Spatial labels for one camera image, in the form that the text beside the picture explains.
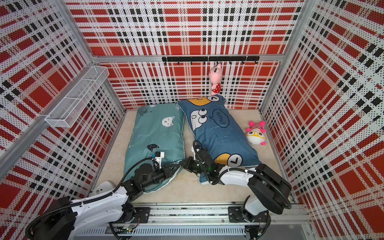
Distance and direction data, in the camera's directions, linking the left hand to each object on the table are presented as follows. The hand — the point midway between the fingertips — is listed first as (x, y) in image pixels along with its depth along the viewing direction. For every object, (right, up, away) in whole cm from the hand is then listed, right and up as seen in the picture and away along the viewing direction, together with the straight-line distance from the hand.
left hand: (182, 166), depth 78 cm
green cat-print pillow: (-21, +20, +23) cm, 37 cm away
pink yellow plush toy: (+46, +16, +18) cm, 51 cm away
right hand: (-1, +1, +1) cm, 2 cm away
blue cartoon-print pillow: (+17, +22, +15) cm, 31 cm away
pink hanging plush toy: (+19, +53, +12) cm, 58 cm away
